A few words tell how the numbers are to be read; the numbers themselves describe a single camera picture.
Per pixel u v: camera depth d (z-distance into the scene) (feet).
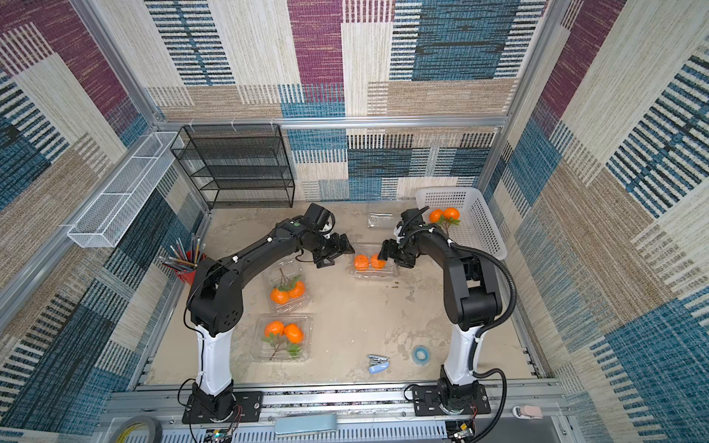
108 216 2.35
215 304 1.72
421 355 2.67
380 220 3.77
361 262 3.24
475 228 3.55
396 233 3.07
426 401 2.40
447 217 3.57
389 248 2.86
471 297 1.71
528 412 2.25
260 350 2.67
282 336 2.68
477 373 2.00
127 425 2.28
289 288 2.94
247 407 2.40
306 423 2.26
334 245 2.70
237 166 3.59
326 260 2.95
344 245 2.72
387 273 3.01
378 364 2.61
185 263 2.91
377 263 3.16
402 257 2.84
